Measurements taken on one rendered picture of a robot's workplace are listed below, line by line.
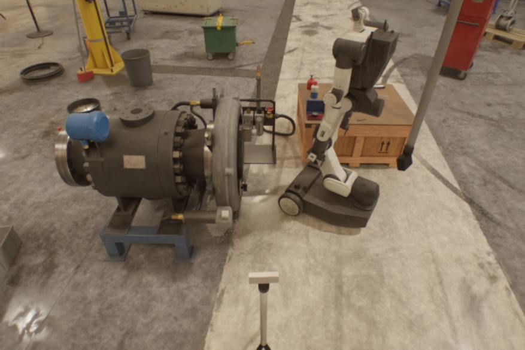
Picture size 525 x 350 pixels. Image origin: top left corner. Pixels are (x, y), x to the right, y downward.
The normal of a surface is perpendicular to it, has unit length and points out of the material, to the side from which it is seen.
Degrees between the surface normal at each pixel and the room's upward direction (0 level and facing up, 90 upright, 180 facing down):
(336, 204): 0
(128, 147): 46
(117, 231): 0
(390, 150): 90
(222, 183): 78
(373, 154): 90
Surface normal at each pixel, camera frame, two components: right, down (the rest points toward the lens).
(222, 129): 0.00, -0.38
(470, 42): -0.61, 0.47
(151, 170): -0.02, 0.33
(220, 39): 0.05, 0.60
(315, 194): 0.00, -0.80
